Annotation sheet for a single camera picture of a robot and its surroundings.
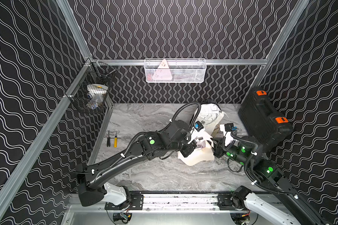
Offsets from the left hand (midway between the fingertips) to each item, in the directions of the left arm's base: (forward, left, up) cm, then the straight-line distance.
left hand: (196, 140), depth 63 cm
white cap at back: (+32, -14, -19) cm, 40 cm away
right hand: (+3, -6, -2) cm, 7 cm away
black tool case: (+23, -41, -11) cm, 48 cm away
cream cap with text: (+1, -6, -11) cm, 13 cm away
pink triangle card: (+45, +20, +3) cm, 49 cm away
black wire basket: (+28, +61, -1) cm, 67 cm away
